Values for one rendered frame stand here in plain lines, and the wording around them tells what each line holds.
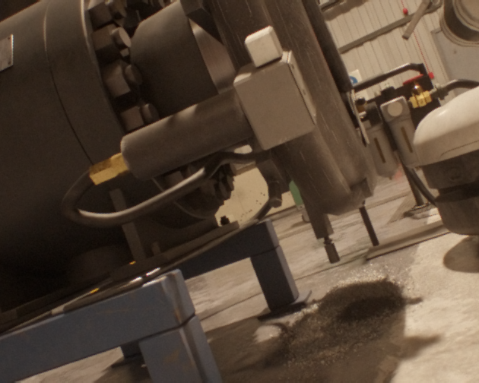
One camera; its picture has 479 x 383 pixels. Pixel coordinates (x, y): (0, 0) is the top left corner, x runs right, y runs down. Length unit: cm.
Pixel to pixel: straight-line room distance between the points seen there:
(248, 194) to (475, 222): 626
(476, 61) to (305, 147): 1099
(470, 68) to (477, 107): 1059
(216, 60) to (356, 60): 1108
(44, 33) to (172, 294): 55
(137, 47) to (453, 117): 67
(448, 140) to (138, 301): 75
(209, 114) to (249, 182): 664
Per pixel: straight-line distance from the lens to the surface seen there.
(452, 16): 150
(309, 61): 89
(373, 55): 1205
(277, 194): 87
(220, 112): 81
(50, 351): 103
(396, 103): 196
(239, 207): 759
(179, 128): 83
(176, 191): 94
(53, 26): 116
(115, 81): 106
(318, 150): 93
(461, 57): 1187
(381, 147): 197
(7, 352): 107
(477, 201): 131
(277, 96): 78
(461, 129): 128
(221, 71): 104
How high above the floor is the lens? 30
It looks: 1 degrees up
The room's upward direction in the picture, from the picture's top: 21 degrees counter-clockwise
